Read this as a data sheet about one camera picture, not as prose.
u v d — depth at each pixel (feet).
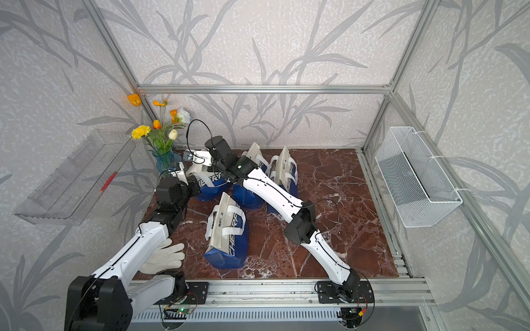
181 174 2.36
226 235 2.24
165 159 3.21
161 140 3.07
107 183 2.19
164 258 2.64
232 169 1.96
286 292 2.47
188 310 2.30
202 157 2.20
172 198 1.99
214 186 2.86
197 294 2.38
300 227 1.77
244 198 2.94
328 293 2.41
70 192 2.19
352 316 2.49
